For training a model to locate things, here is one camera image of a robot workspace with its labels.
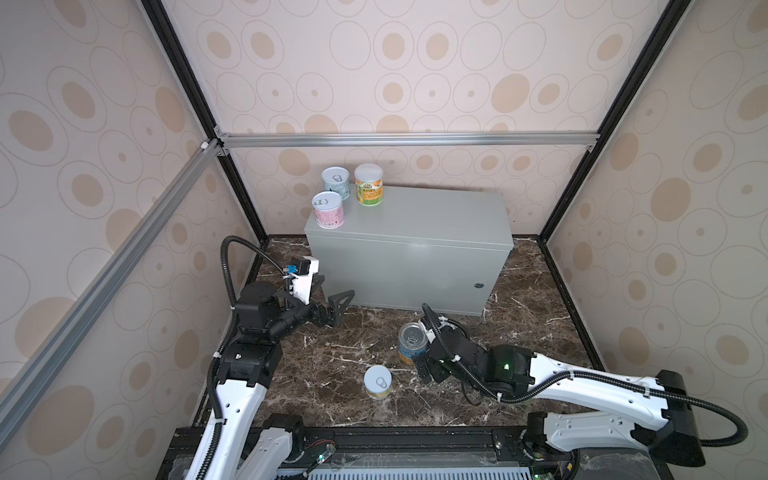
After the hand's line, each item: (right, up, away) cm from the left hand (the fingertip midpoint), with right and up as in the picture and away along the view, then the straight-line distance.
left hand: (345, 285), depth 66 cm
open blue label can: (+16, -16, +15) cm, 27 cm away
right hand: (+19, -17, +8) cm, 27 cm away
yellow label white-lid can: (+7, -26, +14) cm, 31 cm away
